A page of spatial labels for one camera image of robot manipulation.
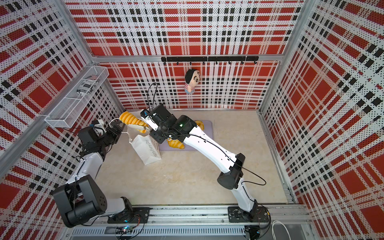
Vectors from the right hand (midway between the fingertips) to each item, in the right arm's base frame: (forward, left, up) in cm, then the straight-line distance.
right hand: (159, 130), depth 70 cm
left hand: (+10, +22, -9) cm, 26 cm away
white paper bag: (0, +11, -20) cm, 23 cm away
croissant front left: (+9, -3, -27) cm, 28 cm away
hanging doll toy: (+38, -14, +3) cm, 40 cm away
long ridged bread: (+5, +15, +3) cm, 16 cm away
